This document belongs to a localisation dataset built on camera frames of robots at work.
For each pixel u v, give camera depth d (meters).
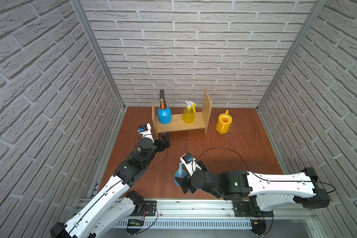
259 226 0.70
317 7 0.69
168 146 0.64
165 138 0.63
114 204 0.46
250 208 0.66
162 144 0.63
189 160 0.52
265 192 0.42
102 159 0.95
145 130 0.60
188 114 0.96
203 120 1.03
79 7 0.70
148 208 0.73
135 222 0.71
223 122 0.96
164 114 0.94
